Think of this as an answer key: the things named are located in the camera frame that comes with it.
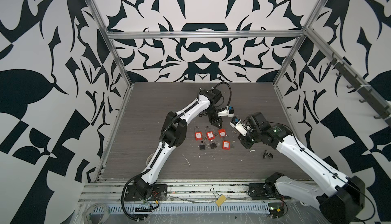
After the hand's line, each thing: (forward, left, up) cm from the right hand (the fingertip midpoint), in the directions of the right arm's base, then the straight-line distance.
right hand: (240, 135), depth 79 cm
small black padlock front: (0, +13, -13) cm, 19 cm away
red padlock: (+6, +8, -9) cm, 13 cm away
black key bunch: (-6, -17, -13) cm, 22 cm away
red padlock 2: (+6, +21, -11) cm, 25 cm away
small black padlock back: (0, +20, -13) cm, 24 cm away
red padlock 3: (+6, +15, -12) cm, 20 cm away
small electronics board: (-30, -14, -14) cm, 36 cm away
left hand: (+11, +8, -6) cm, 15 cm away
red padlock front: (+1, +6, -12) cm, 14 cm away
